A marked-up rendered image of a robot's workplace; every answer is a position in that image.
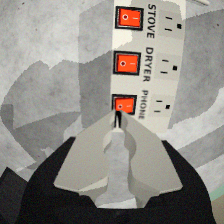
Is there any white power strip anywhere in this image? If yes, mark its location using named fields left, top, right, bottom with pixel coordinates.
left=110, top=0, right=186, bottom=133

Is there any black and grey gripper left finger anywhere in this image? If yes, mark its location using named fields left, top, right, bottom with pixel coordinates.
left=14, top=109, right=117, bottom=224

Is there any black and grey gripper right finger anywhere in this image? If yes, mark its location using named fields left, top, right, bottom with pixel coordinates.
left=117, top=109, right=217, bottom=224

